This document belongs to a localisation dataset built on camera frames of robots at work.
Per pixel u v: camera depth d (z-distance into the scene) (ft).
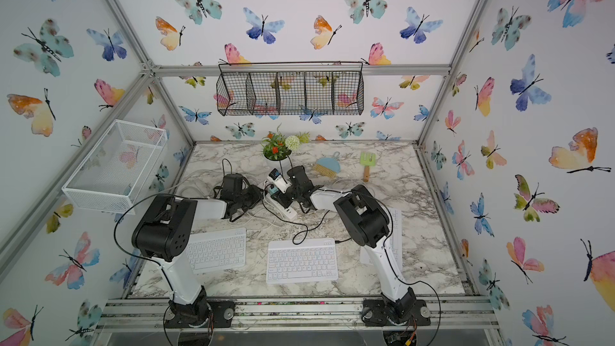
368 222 1.88
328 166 3.66
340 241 2.92
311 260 2.77
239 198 2.71
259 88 3.22
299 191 2.64
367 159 3.76
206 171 3.60
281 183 2.90
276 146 3.20
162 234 1.66
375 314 2.41
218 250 2.84
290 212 3.07
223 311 2.43
